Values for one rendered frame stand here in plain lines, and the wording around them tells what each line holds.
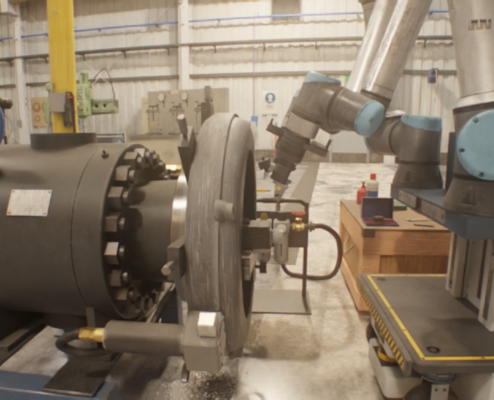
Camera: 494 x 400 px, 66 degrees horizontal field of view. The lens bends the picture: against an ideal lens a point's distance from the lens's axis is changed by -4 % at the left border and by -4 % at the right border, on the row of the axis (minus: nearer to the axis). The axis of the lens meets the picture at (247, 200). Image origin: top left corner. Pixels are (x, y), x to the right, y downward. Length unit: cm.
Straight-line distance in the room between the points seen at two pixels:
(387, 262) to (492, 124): 124
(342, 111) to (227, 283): 50
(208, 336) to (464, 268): 104
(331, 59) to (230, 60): 297
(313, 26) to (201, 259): 1152
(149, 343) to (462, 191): 87
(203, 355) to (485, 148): 76
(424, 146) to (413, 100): 1063
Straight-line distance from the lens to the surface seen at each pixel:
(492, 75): 98
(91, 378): 123
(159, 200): 120
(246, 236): 108
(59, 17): 493
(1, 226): 126
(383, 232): 198
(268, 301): 222
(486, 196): 113
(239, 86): 1224
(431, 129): 156
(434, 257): 211
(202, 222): 92
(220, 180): 94
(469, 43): 99
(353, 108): 100
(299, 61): 1207
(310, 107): 103
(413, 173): 156
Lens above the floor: 93
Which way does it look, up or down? 10 degrees down
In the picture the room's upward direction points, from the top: straight up
